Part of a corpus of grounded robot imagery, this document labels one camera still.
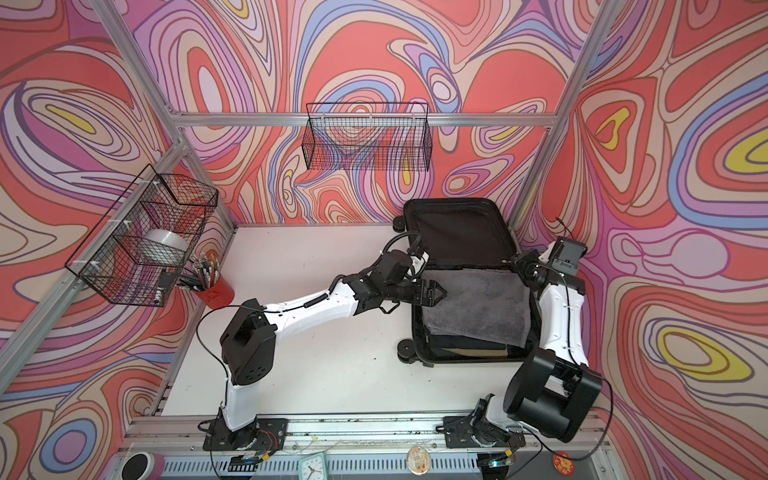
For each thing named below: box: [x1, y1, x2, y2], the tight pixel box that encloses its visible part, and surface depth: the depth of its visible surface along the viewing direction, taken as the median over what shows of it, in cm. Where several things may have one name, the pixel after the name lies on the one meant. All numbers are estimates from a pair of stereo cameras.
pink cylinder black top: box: [120, 451, 165, 480], surface depth 67 cm
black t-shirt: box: [428, 334, 508, 350], surface depth 84 cm
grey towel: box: [421, 268, 532, 348], surface depth 86 cm
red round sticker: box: [553, 451, 575, 476], surface depth 70 cm
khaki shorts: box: [442, 348, 508, 357], surface depth 85 cm
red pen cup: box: [180, 252, 235, 309], surface depth 90 cm
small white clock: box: [298, 453, 328, 480], surface depth 69 cm
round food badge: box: [406, 446, 431, 475], surface depth 71 cm
